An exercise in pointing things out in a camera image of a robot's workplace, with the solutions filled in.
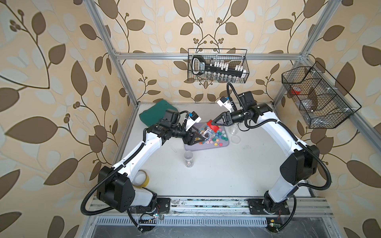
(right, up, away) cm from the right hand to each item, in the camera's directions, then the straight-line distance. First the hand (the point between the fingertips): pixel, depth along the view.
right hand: (213, 124), depth 74 cm
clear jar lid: (+18, -12, +26) cm, 34 cm away
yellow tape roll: (-36, -32, +5) cm, 48 cm away
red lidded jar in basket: (+47, +18, +7) cm, 50 cm away
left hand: (-7, -5, 0) cm, 9 cm away
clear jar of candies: (-13, -20, +8) cm, 25 cm away
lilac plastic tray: (-8, -16, +22) cm, 29 cm away
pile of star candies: (+6, -11, +25) cm, 28 cm away
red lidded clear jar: (-2, -5, 0) cm, 5 cm away
